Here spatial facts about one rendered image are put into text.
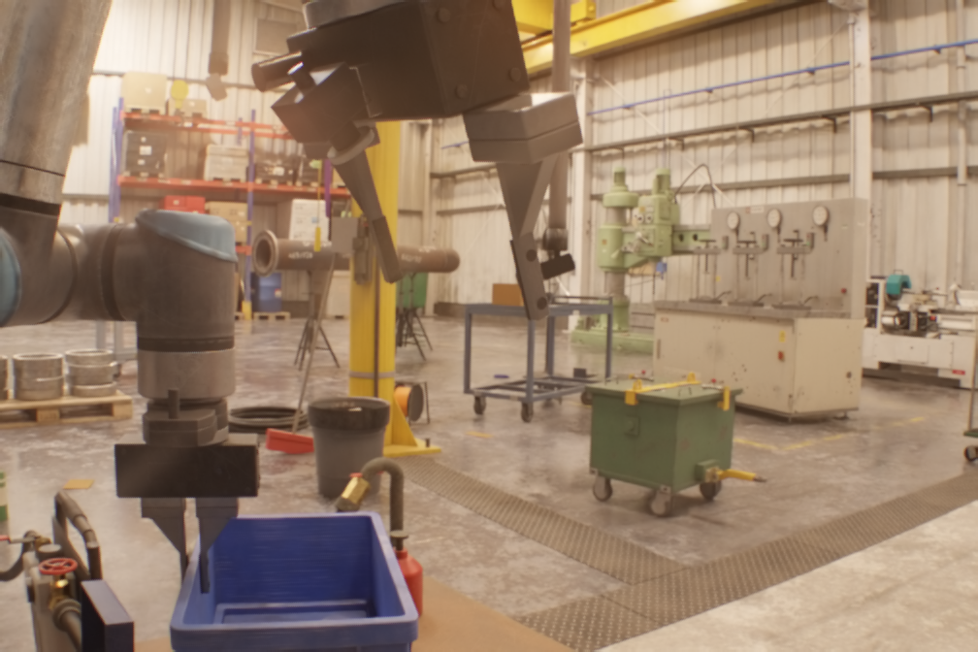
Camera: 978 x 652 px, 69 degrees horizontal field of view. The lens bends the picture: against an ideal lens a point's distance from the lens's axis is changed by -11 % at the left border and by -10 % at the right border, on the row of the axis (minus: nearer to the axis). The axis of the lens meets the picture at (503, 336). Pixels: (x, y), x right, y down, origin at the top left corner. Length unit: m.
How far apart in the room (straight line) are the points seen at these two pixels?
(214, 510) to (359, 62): 0.49
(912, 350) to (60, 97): 9.19
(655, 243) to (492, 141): 11.28
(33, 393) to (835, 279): 6.00
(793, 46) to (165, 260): 12.16
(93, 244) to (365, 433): 2.98
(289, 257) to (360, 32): 7.93
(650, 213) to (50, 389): 8.55
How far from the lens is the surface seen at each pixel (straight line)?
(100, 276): 0.72
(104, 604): 1.15
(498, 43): 0.35
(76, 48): 0.64
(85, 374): 5.91
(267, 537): 0.92
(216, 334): 0.71
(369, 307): 4.55
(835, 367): 6.31
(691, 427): 3.51
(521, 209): 0.34
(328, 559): 0.93
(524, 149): 0.31
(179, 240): 0.70
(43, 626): 1.68
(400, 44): 0.34
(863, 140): 11.21
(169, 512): 0.76
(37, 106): 0.62
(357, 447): 3.64
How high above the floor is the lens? 1.04
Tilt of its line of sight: 4 degrees down
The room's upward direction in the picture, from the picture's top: 2 degrees clockwise
